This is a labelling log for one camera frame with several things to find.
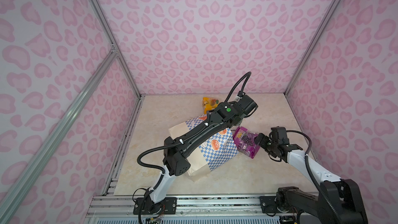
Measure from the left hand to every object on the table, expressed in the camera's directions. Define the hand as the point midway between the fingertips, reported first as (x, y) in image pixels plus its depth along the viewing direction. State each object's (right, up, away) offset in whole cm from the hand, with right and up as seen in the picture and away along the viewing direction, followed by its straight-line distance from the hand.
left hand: (233, 110), depth 78 cm
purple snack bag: (+8, -17, +10) cm, 22 cm away
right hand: (+17, -17, +10) cm, 26 cm away
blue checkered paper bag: (-6, -19, -4) cm, 20 cm away
